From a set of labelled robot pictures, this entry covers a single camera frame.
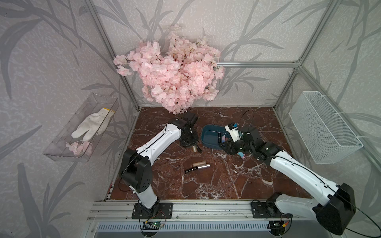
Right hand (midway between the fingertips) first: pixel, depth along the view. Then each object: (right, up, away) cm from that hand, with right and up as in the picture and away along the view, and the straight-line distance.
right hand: (222, 142), depth 77 cm
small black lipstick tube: (-13, -7, +19) cm, 24 cm away
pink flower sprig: (-60, 0, -17) cm, 63 cm away
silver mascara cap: (-10, -16, +10) cm, 21 cm away
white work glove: (-61, +10, -10) cm, 63 cm away
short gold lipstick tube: (-15, -4, +5) cm, 16 cm away
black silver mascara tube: (-17, -18, +9) cm, 26 cm away
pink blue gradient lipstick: (+4, -1, +21) cm, 21 cm away
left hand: (-14, -2, +6) cm, 15 cm away
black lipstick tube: (+1, -1, +22) cm, 22 cm away
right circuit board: (+27, -42, -3) cm, 50 cm away
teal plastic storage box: (-5, +1, +25) cm, 26 cm away
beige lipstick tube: (-13, -15, +11) cm, 23 cm away
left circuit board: (-35, -40, -6) cm, 53 cm away
